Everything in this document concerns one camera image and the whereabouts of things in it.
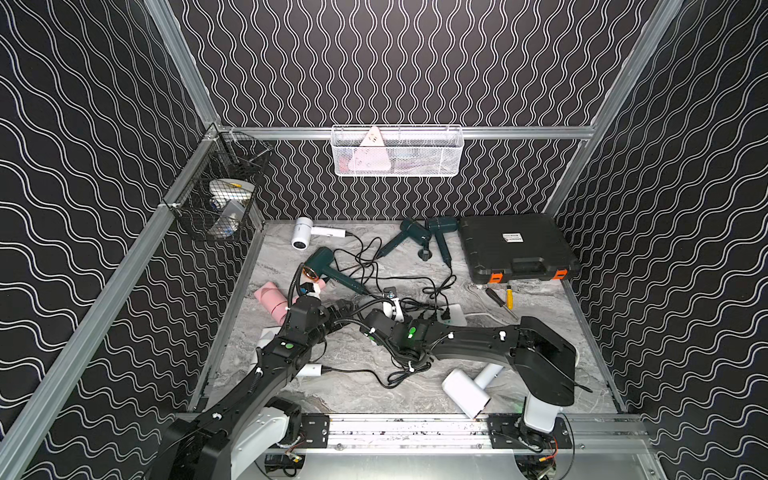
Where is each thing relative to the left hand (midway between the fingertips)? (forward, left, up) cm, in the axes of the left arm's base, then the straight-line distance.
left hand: (342, 304), depth 84 cm
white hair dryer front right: (-19, -35, -8) cm, 41 cm away
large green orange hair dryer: (+20, +12, -9) cm, 24 cm away
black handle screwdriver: (+11, -49, -11) cm, 52 cm away
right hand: (-2, -13, -4) cm, 13 cm away
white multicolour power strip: (+3, -34, -9) cm, 36 cm away
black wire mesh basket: (+20, +37, +19) cm, 46 cm away
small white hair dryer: (+35, +21, -7) cm, 41 cm away
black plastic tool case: (+31, -57, -6) cm, 65 cm away
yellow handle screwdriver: (+13, -53, -11) cm, 55 cm away
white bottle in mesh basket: (+14, +33, +14) cm, 39 cm away
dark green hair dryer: (+38, -21, -8) cm, 44 cm away
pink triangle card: (+39, -5, +23) cm, 45 cm away
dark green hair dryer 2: (+39, -30, -6) cm, 50 cm away
